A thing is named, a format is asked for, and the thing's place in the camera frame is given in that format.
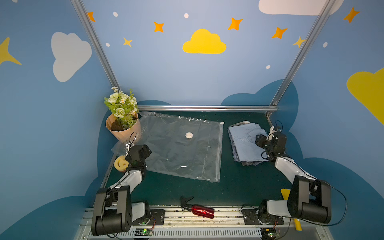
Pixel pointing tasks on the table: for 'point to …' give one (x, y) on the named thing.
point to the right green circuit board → (268, 233)
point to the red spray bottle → (197, 209)
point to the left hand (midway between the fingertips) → (142, 146)
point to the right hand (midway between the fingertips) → (263, 136)
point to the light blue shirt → (244, 138)
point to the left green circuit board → (143, 232)
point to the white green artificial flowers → (123, 106)
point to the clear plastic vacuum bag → (179, 145)
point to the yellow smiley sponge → (120, 164)
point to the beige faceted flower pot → (128, 135)
